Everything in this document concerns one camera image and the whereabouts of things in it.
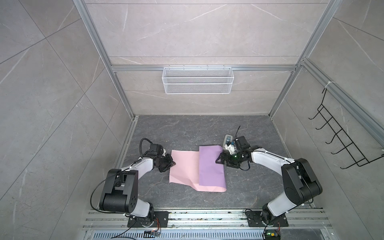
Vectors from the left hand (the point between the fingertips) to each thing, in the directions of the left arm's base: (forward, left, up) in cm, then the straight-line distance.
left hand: (175, 159), depth 91 cm
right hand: (-3, -29, +1) cm, 29 cm away
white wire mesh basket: (+48, -16, +25) cm, 56 cm away
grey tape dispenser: (+14, -36, +2) cm, 38 cm away
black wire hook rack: (-18, -78, +31) cm, 86 cm away
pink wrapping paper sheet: (-7, -15, 0) cm, 16 cm away
